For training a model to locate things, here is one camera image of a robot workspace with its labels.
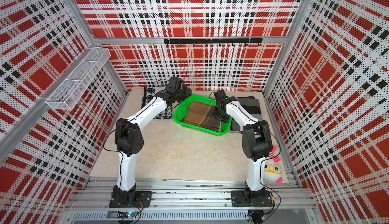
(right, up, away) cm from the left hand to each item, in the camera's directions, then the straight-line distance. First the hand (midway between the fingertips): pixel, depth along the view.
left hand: (193, 90), depth 93 cm
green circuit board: (-28, -60, -24) cm, 71 cm away
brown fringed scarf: (+3, -15, +12) cm, 19 cm away
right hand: (+16, -16, +1) cm, 22 cm away
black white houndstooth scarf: (-36, +1, +24) cm, 43 cm away
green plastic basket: (-6, -10, -9) cm, 14 cm away
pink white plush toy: (+41, -42, -18) cm, 61 cm away
